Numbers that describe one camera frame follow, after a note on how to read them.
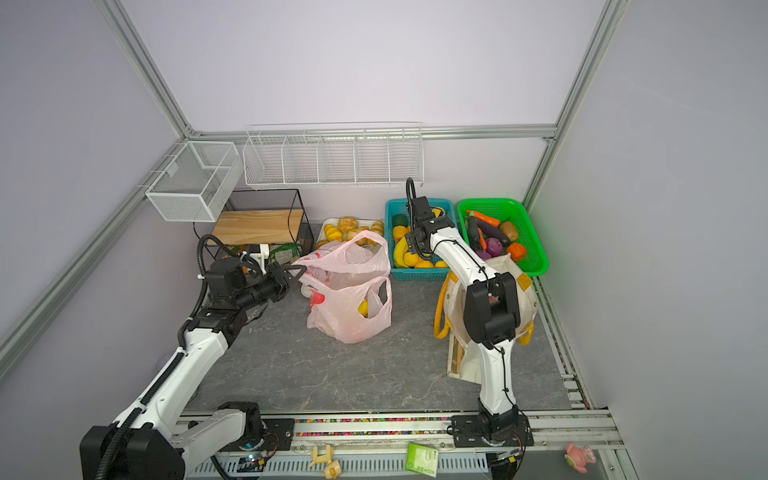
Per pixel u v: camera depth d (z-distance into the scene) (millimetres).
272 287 680
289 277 741
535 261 1017
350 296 744
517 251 1046
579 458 680
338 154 969
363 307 739
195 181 967
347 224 1152
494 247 1048
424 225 693
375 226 1167
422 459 692
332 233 1152
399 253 1058
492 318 534
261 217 1021
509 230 1120
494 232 1124
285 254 1030
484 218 1162
